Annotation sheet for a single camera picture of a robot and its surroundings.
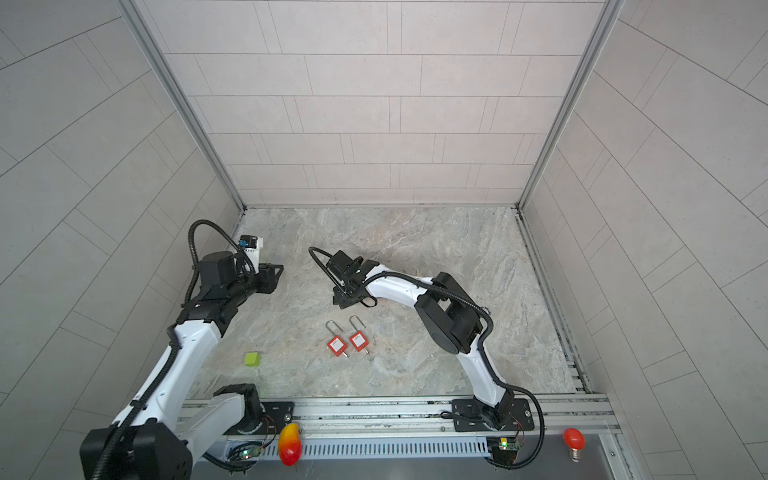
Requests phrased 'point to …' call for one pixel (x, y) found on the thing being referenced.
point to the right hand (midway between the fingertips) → (344, 299)
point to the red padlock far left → (336, 344)
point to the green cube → (252, 359)
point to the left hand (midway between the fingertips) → (283, 260)
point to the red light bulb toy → (575, 441)
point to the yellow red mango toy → (290, 444)
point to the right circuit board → (506, 445)
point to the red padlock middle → (359, 341)
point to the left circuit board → (250, 451)
